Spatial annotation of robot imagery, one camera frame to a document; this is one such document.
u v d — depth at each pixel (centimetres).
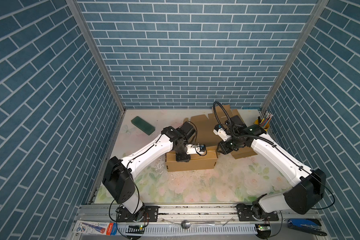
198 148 69
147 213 73
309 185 40
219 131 72
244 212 74
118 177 41
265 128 97
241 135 57
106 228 69
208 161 77
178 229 74
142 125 113
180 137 57
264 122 98
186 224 69
